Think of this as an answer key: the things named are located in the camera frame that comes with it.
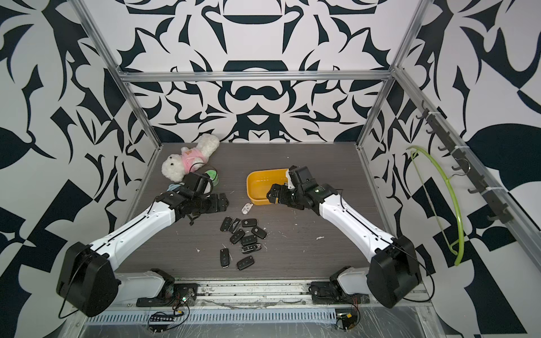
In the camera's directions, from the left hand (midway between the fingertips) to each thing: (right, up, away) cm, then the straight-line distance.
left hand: (218, 200), depth 85 cm
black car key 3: (+8, -15, +1) cm, 17 cm away
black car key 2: (+16, -14, +2) cm, 21 cm away
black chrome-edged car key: (+13, -18, -2) cm, 22 cm away
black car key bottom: (+11, -23, -5) cm, 26 cm away
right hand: (+23, +3, -4) cm, 23 cm away
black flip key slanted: (+6, -11, +4) cm, 13 cm away
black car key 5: (+3, -21, -4) cm, 22 cm away
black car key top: (+12, -11, +6) cm, 17 cm away
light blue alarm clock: (-23, +4, +11) cm, 26 cm away
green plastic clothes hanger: (+75, +13, -18) cm, 79 cm away
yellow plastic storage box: (+15, +6, +18) cm, 25 cm away
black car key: (+2, -11, +4) cm, 12 cm away
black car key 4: (+12, -16, +1) cm, 20 cm away
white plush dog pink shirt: (-24, +13, +14) cm, 31 cm away
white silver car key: (+10, -5, +9) cm, 14 cm away
